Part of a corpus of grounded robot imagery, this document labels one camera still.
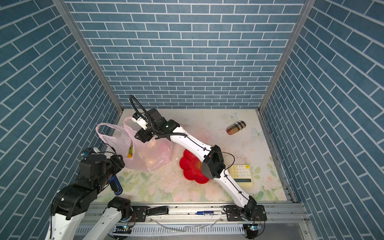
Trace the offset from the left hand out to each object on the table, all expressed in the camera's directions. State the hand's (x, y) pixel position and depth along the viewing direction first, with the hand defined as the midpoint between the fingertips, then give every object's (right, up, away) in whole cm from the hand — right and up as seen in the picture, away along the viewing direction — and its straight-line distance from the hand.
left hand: (120, 158), depth 68 cm
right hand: (+3, +12, +13) cm, 17 cm away
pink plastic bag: (+6, -3, +16) cm, 18 cm away
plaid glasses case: (+63, +13, +38) cm, 74 cm away
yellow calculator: (+61, -13, +17) cm, 64 cm away
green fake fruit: (+1, +2, +9) cm, 10 cm away
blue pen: (+39, -29, +6) cm, 49 cm away
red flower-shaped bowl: (+31, -10, +23) cm, 40 cm away
